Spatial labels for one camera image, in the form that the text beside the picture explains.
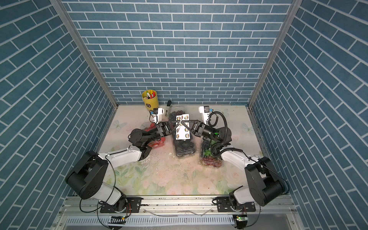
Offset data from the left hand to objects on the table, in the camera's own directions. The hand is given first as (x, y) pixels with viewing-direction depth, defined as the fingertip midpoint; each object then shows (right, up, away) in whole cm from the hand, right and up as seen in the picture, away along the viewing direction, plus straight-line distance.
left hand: (183, 127), depth 65 cm
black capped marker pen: (-14, +16, +51) cm, 56 cm away
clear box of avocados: (-1, -15, +26) cm, 30 cm away
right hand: (+1, 0, -1) cm, 1 cm away
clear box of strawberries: (-27, -2, +37) cm, 46 cm away
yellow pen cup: (-28, +19, +43) cm, 54 cm away
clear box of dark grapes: (-9, +10, +47) cm, 49 cm away
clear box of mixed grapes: (+14, -20, +21) cm, 32 cm away
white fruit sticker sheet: (0, -2, +1) cm, 3 cm away
